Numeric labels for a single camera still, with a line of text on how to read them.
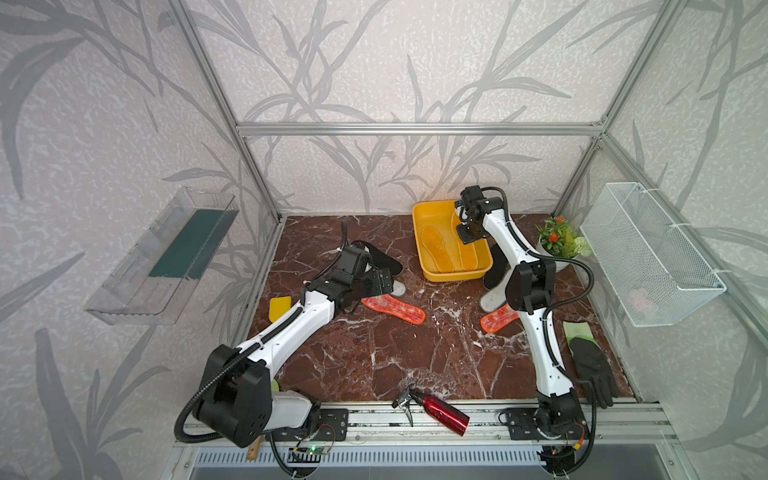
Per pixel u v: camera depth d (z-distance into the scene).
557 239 0.94
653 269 0.63
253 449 0.68
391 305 0.95
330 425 0.73
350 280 0.64
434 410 0.74
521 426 0.73
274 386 0.80
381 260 1.09
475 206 0.79
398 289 0.99
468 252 1.03
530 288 0.66
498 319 0.92
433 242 1.12
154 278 0.64
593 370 0.82
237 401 0.40
